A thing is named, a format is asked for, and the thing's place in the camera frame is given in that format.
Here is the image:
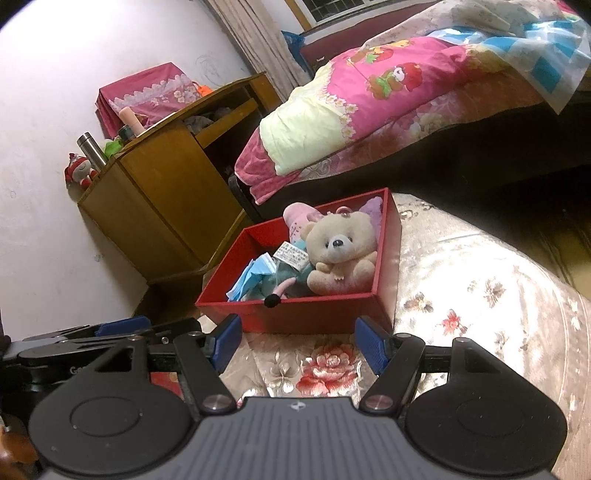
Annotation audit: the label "dark wooden bed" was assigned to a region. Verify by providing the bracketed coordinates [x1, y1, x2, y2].
[228, 0, 591, 222]

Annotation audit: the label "beige teddy bear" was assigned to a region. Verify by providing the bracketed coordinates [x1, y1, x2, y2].
[305, 213, 377, 296]

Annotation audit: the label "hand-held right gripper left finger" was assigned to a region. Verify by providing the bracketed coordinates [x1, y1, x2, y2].
[95, 314, 243, 414]

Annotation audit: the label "clothes in cabinet shelf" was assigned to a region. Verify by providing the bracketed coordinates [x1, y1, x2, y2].
[184, 107, 232, 134]

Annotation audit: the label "pink cylinder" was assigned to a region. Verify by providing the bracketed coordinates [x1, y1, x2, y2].
[119, 107, 138, 139]

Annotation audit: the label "pink plush toy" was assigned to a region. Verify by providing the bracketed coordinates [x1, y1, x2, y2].
[283, 203, 326, 245]

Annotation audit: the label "box under pink floral cover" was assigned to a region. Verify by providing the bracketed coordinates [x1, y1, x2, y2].
[95, 62, 204, 137]

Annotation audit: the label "pink cartoon quilt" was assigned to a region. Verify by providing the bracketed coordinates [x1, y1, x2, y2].
[235, 37, 555, 204]

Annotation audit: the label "red white snowman plush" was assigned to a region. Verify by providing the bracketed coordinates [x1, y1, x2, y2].
[65, 154, 99, 189]

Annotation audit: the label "red cardboard box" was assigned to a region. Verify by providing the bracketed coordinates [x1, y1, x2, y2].
[195, 187, 403, 335]

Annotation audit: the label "wooden cabinet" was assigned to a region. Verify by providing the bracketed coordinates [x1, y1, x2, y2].
[78, 71, 282, 284]

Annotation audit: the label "blue checkered blanket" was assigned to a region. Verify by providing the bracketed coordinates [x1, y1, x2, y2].
[365, 0, 591, 116]

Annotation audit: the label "purple cloth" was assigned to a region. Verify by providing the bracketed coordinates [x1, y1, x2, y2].
[358, 196, 385, 245]

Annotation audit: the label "light blue face mask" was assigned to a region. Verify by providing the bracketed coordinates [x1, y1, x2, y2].
[226, 258, 278, 303]

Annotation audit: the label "blue bag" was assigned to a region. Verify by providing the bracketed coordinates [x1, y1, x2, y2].
[281, 30, 305, 61]

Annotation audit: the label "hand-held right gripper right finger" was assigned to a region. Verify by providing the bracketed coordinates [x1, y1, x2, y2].
[355, 316, 502, 414]

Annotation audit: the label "beige curtain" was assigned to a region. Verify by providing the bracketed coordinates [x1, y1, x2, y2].
[205, 0, 310, 100]

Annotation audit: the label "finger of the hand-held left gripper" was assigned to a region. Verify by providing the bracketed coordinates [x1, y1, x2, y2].
[9, 316, 153, 354]
[69, 318, 204, 352]

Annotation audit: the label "steel thermos bottle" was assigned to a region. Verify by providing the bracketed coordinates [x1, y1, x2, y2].
[77, 132, 108, 169]

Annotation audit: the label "teal plush doll pink limbs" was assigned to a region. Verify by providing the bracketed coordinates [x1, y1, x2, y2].
[259, 240, 319, 308]

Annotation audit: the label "window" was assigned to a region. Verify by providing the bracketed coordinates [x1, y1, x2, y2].
[286, 0, 398, 28]

